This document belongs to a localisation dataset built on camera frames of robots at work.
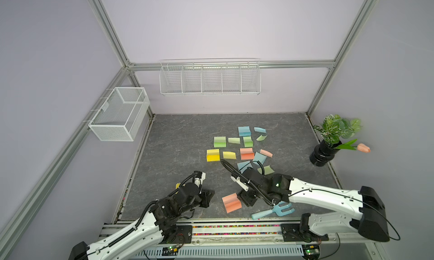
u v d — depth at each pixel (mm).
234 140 1058
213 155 999
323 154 886
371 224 387
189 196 569
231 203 799
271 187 545
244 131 1115
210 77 988
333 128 786
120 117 839
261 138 1078
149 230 510
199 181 704
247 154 995
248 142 1032
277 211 792
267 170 938
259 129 1122
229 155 995
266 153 997
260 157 966
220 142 1064
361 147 714
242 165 999
